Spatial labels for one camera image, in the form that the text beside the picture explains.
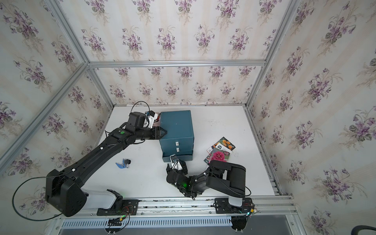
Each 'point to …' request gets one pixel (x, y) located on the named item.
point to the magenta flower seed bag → (220, 155)
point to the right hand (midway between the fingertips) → (173, 164)
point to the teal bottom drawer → (186, 157)
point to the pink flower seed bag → (208, 157)
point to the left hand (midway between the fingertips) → (165, 134)
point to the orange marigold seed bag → (225, 142)
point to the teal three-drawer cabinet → (179, 140)
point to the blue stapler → (125, 163)
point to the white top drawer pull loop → (176, 143)
